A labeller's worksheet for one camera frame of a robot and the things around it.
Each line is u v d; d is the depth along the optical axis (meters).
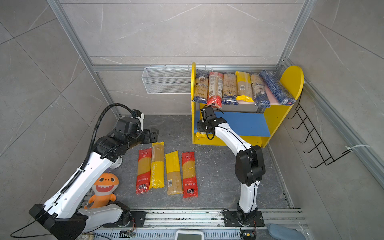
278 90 0.70
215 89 0.71
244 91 0.71
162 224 0.73
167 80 0.95
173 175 0.86
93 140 0.45
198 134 0.88
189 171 0.88
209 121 0.70
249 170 0.50
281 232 0.68
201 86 0.75
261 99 0.67
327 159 0.58
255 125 0.98
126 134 0.51
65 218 0.38
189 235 0.66
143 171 0.88
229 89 0.72
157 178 0.86
